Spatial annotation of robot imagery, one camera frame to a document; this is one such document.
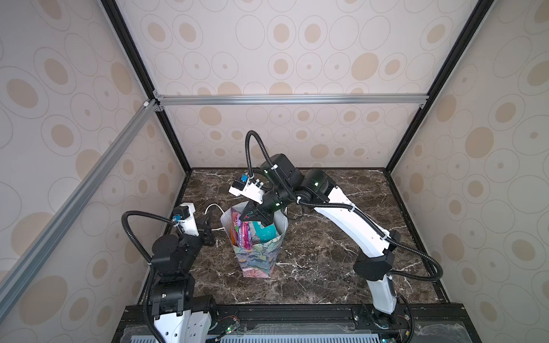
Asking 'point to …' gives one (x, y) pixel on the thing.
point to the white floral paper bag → (259, 262)
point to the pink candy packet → (241, 231)
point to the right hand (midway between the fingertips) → (242, 217)
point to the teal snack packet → (265, 233)
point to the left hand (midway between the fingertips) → (216, 211)
